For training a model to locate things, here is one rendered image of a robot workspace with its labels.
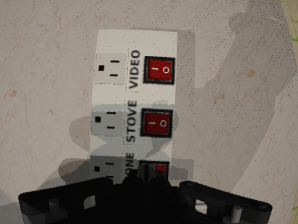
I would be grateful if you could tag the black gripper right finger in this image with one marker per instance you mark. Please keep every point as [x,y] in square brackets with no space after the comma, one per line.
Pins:
[223,207]

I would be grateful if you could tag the white power strip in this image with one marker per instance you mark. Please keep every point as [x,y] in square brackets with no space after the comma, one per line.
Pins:
[133,102]

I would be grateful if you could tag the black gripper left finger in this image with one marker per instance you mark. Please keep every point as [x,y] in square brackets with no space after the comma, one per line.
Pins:
[57,203]

